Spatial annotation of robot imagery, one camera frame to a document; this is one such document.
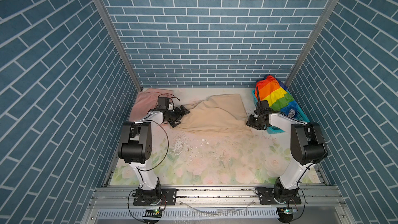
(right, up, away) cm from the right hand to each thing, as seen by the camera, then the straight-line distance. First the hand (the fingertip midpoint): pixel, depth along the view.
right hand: (248, 121), depth 99 cm
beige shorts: (-16, +5, +6) cm, 18 cm away
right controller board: (+10, -40, -27) cm, 49 cm away
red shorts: (+20, +18, +5) cm, 27 cm away
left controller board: (-52, -40, -26) cm, 71 cm away
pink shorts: (-69, +14, +9) cm, 71 cm away
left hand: (-40, +5, -3) cm, 40 cm away
